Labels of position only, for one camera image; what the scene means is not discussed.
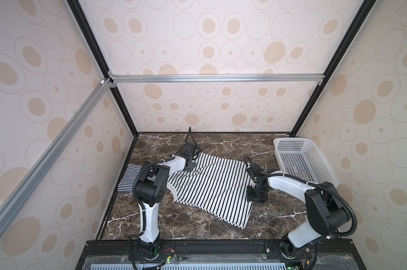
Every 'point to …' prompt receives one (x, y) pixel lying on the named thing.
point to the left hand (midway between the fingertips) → (190, 159)
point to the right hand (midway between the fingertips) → (254, 200)
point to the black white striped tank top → (220, 187)
